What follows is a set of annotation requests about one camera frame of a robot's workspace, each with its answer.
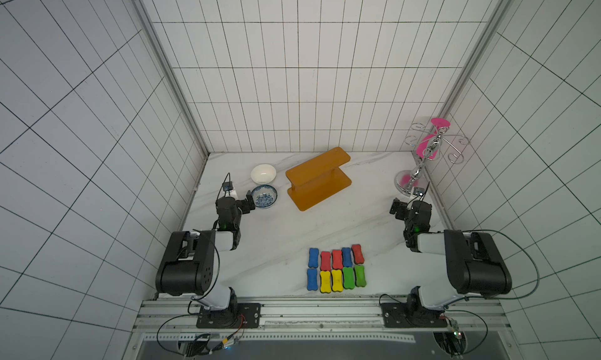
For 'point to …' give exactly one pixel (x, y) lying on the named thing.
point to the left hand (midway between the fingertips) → (238, 195)
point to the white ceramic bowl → (263, 174)
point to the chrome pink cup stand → (430, 142)
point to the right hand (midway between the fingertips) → (400, 197)
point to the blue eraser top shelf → (312, 278)
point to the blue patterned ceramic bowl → (264, 196)
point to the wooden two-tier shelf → (318, 179)
